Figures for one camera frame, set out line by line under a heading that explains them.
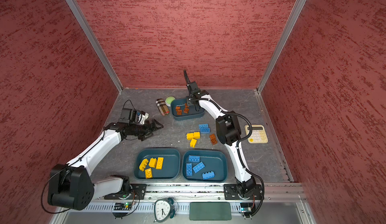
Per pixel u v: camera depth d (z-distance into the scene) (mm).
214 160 848
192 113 1006
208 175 775
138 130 712
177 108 1061
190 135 931
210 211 682
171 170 818
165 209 666
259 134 947
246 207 714
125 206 702
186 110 1057
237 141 607
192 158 852
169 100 1100
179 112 1043
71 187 400
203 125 992
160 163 830
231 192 741
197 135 926
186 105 928
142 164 807
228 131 601
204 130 969
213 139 918
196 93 792
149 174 792
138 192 755
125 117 660
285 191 760
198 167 808
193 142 897
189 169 812
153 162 812
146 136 764
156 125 752
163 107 1055
